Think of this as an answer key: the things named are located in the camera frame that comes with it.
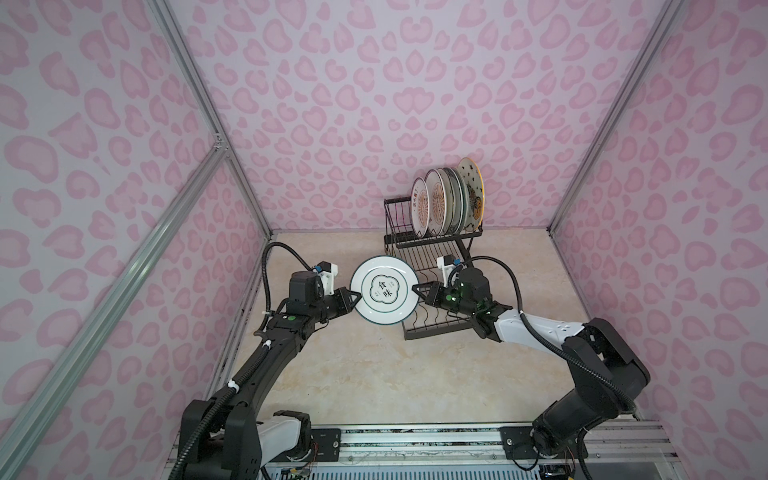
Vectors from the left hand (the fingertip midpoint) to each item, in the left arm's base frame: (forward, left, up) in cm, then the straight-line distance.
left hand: (362, 291), depth 81 cm
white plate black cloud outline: (+3, -6, -1) cm, 7 cm away
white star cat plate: (+24, -33, +14) cm, 43 cm away
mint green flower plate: (+18, -28, +16) cm, 37 cm away
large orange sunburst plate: (+50, -27, -11) cm, 58 cm away
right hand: (+1, -14, 0) cm, 14 cm away
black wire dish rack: (+26, -19, -16) cm, 36 cm away
